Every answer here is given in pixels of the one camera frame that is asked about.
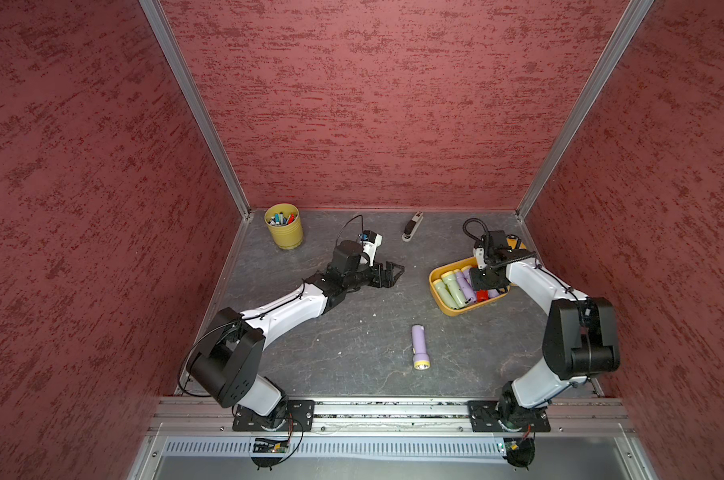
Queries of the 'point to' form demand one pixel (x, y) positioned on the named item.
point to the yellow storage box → (463, 309)
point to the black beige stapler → (412, 226)
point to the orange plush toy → (512, 243)
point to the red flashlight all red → (482, 295)
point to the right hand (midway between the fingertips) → (481, 285)
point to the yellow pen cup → (286, 237)
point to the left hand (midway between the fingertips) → (392, 272)
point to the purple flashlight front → (421, 359)
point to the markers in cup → (280, 220)
